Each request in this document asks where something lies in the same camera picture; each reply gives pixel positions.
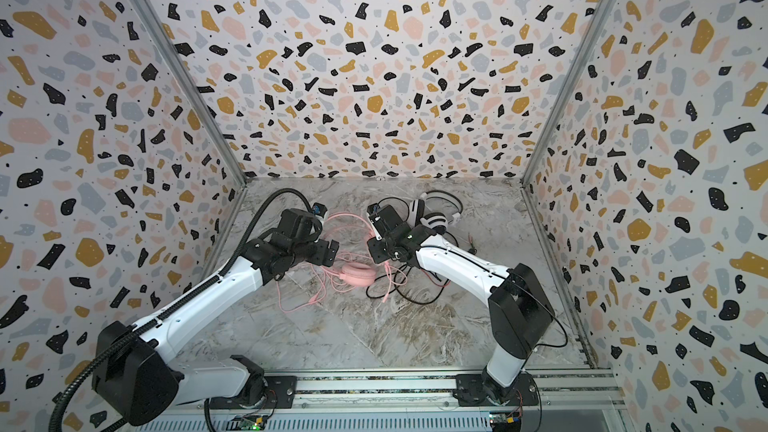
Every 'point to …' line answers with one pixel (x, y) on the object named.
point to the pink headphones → (356, 274)
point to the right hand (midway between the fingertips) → (370, 240)
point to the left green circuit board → (249, 422)
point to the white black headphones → (435, 220)
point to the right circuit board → (505, 421)
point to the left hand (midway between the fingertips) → (322, 236)
